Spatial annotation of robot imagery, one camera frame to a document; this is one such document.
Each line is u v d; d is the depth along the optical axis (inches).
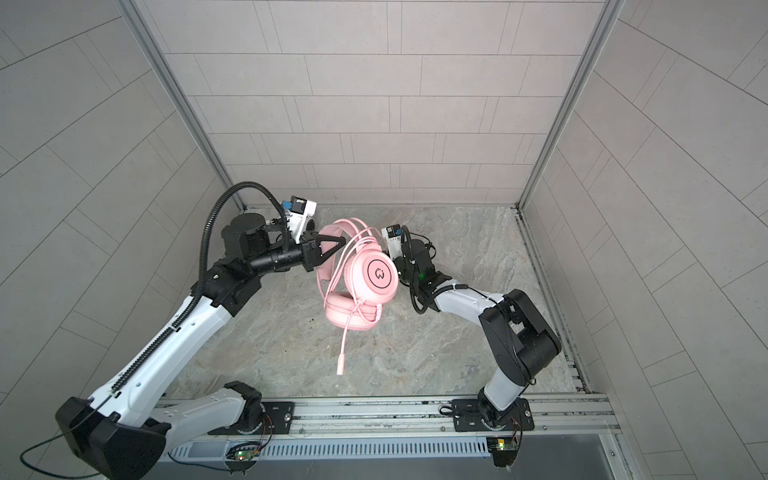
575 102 34.1
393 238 29.0
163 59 31.1
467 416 27.9
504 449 26.7
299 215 22.4
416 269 26.1
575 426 28.4
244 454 25.1
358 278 18.4
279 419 27.8
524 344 17.5
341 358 16.2
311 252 22.0
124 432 14.6
